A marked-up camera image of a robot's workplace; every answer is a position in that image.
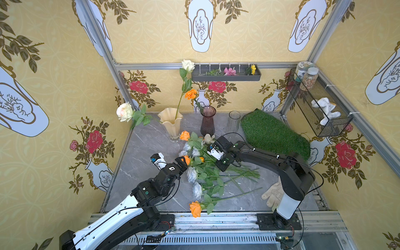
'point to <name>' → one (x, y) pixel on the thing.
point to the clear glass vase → (233, 121)
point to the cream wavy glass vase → (171, 119)
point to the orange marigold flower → (191, 94)
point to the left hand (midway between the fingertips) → (175, 161)
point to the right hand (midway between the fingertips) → (221, 160)
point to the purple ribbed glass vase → (208, 123)
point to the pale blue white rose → (187, 147)
